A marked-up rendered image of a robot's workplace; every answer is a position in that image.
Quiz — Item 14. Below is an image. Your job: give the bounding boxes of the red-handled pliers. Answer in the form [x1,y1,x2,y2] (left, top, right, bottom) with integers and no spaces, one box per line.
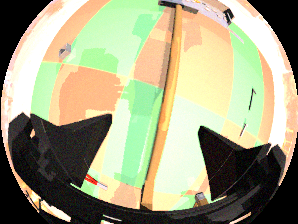
[85,173,108,190]

